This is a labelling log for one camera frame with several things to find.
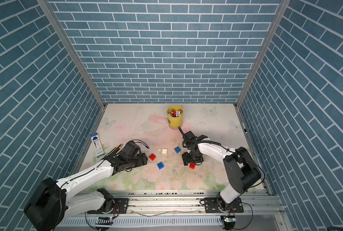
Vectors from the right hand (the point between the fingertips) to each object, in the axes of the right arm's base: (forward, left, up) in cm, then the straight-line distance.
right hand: (189, 163), depth 88 cm
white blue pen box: (+8, +63, 0) cm, 63 cm away
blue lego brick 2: (+8, +8, 0) cm, 12 cm away
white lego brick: (+6, +17, +1) cm, 18 cm away
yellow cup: (+25, +12, +7) cm, 29 cm away
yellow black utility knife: (+5, +49, 0) cm, 50 cm away
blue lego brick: (-3, +18, 0) cm, 18 cm away
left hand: (-2, +26, +3) cm, 26 cm away
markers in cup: (+30, +12, +12) cm, 35 cm away
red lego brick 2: (-2, -2, 0) cm, 2 cm away
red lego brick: (+2, +24, +1) cm, 24 cm away
